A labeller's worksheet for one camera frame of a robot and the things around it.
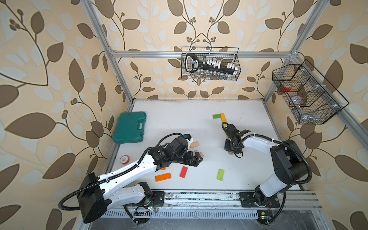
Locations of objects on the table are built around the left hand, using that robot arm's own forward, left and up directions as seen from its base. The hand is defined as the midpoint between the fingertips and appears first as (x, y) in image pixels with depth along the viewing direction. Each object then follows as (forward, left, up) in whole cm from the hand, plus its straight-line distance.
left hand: (195, 157), depth 74 cm
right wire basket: (+24, -60, +21) cm, 68 cm away
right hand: (+12, -23, -15) cm, 30 cm away
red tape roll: (+34, -52, +19) cm, 65 cm away
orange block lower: (-6, +18, -16) cm, 25 cm away
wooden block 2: (+7, -23, -11) cm, 26 cm away
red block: (-3, +6, -15) cm, 17 cm away
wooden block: (+15, -1, -16) cm, 22 cm away
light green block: (-4, -15, -15) cm, 22 cm away
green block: (+39, -18, -14) cm, 45 cm away
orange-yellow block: (+37, -23, -14) cm, 46 cm away
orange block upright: (-1, +18, -15) cm, 24 cm away
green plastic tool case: (+26, +45, -12) cm, 53 cm away
